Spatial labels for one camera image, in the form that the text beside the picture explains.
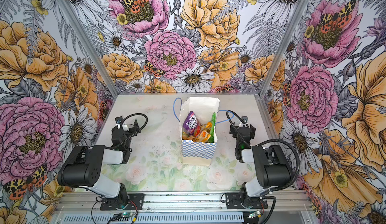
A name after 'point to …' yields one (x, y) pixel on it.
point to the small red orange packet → (197, 131)
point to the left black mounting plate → (124, 202)
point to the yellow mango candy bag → (209, 124)
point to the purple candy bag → (191, 123)
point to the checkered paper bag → (198, 152)
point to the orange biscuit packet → (203, 136)
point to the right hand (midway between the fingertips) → (241, 127)
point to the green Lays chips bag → (211, 139)
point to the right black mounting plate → (233, 201)
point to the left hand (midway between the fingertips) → (130, 125)
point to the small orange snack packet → (190, 137)
